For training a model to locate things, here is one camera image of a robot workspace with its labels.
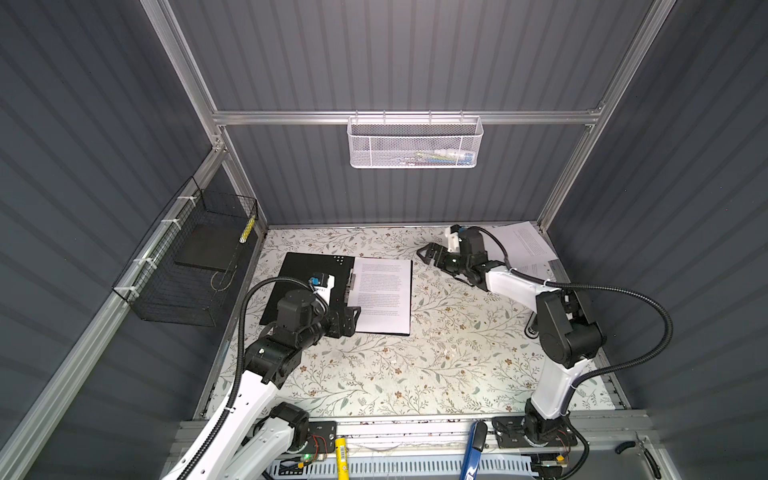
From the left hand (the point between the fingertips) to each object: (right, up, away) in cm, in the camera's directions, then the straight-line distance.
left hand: (343, 307), depth 74 cm
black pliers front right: (+74, -34, -2) cm, 81 cm away
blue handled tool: (+31, -33, -6) cm, 46 cm away
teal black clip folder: (-9, +9, +34) cm, 37 cm away
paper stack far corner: (+63, +15, +38) cm, 75 cm away
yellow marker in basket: (-28, +20, +7) cm, 35 cm away
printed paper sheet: (+9, 0, +27) cm, 28 cm away
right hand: (+25, +12, +20) cm, 34 cm away
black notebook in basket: (-36, +15, +6) cm, 40 cm away
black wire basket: (-39, +9, -2) cm, 40 cm away
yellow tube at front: (0, -35, -5) cm, 35 cm away
